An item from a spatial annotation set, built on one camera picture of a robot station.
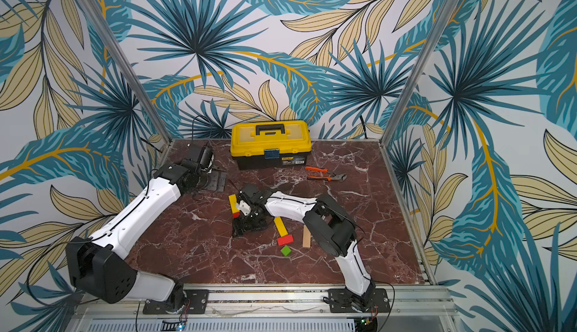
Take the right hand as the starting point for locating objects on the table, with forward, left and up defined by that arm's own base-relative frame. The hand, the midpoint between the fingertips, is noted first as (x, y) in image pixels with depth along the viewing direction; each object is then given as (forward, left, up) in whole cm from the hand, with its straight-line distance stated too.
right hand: (241, 232), depth 87 cm
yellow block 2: (+3, -15, -2) cm, 15 cm away
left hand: (+12, +10, +17) cm, 23 cm away
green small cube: (-7, -17, -2) cm, 18 cm away
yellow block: (+13, +5, -1) cm, 14 cm away
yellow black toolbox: (+33, -7, +14) cm, 36 cm away
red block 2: (-3, -17, -2) cm, 17 cm away
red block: (+8, +3, -1) cm, 9 cm away
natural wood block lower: (-2, -25, -1) cm, 25 cm away
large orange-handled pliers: (+27, -37, -2) cm, 46 cm away
